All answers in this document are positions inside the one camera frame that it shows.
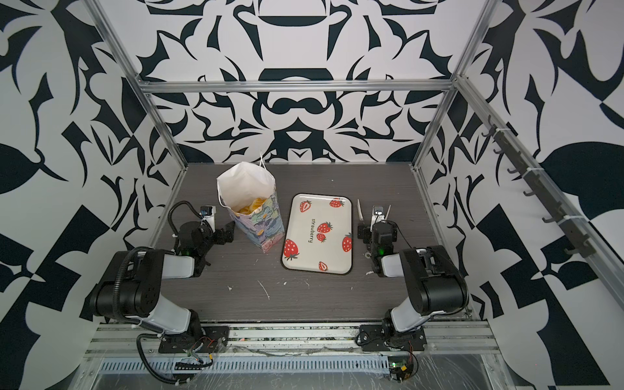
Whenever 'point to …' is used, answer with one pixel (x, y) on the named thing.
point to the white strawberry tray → (319, 233)
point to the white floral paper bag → (249, 192)
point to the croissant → (256, 203)
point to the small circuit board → (400, 367)
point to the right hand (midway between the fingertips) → (376, 218)
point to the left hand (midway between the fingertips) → (219, 218)
